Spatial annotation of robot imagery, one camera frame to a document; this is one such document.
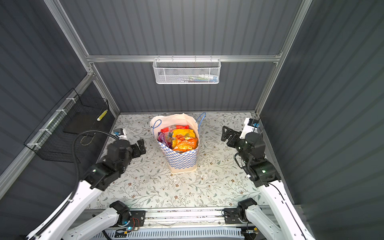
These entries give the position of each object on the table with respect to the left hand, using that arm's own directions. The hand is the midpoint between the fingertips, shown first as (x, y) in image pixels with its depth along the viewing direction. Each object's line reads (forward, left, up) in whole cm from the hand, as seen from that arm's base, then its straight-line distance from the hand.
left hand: (135, 143), depth 72 cm
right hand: (-1, -47, +7) cm, 47 cm away
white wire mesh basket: (+74, -27, -4) cm, 79 cm away
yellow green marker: (+19, +21, +1) cm, 29 cm away
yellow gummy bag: (+9, -26, -7) cm, 29 cm away
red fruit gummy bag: (+15, -14, -10) cm, 23 cm away
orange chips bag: (0, -23, -3) cm, 23 cm away
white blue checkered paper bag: (-7, -21, -8) cm, 23 cm away
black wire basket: (+6, +34, +2) cm, 35 cm away
